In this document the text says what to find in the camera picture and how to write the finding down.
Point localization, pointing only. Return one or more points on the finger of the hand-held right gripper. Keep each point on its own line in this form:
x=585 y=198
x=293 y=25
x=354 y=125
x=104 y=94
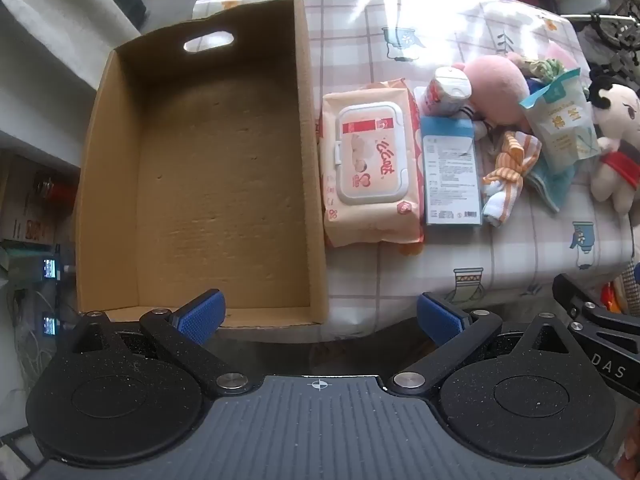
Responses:
x=585 y=302

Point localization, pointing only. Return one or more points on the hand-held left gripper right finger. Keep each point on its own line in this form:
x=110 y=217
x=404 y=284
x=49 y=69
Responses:
x=440 y=317

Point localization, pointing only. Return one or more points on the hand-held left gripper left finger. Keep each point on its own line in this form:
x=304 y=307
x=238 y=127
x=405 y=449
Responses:
x=200 y=317

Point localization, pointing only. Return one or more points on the cardboard box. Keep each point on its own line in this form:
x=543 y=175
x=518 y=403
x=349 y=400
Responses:
x=225 y=185

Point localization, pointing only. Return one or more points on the teal product box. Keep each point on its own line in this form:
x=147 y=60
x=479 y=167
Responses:
x=450 y=170

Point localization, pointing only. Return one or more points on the orange striped cloth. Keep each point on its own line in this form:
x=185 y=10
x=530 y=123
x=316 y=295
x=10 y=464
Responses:
x=510 y=160

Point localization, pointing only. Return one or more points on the peach wet wipes pack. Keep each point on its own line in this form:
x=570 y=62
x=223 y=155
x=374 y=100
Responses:
x=370 y=160

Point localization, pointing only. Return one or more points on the green white snack pouch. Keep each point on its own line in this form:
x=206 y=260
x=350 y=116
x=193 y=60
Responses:
x=565 y=130

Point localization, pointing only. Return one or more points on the white round wipes canister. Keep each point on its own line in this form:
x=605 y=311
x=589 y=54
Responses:
x=445 y=92

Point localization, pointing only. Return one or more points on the pink plush toy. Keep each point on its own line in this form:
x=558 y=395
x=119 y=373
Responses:
x=495 y=90

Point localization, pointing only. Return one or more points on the teal towel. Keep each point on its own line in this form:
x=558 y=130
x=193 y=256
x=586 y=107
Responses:
x=550 y=187

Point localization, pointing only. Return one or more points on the black-haired plush doll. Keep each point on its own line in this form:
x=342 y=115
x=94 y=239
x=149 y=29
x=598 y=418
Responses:
x=615 y=170

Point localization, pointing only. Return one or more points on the small blue-screen device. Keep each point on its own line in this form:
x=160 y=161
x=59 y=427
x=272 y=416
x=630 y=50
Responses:
x=50 y=268
x=50 y=324

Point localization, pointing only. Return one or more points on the brown printed carton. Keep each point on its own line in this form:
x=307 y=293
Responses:
x=30 y=200

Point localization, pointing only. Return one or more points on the bicycle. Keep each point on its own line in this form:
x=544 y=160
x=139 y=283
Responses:
x=610 y=35

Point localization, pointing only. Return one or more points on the white padded cover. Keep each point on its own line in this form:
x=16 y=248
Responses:
x=50 y=35

